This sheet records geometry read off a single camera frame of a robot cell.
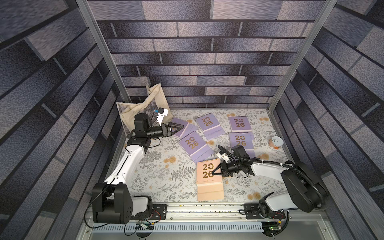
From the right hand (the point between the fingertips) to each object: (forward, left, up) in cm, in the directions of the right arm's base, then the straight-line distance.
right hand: (212, 172), depth 82 cm
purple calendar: (+18, +10, -4) cm, 21 cm away
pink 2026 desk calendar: (-7, +2, -4) cm, 8 cm away
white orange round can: (+21, -42, -1) cm, 47 cm away
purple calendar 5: (+25, -24, -4) cm, 35 cm away
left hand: (+12, +17, +25) cm, 32 cm away
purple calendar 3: (+36, -1, -3) cm, 36 cm away
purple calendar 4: (+39, -23, -4) cm, 45 cm away
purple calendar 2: (+35, +16, -4) cm, 38 cm away
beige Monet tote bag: (+42, +37, +18) cm, 59 cm away
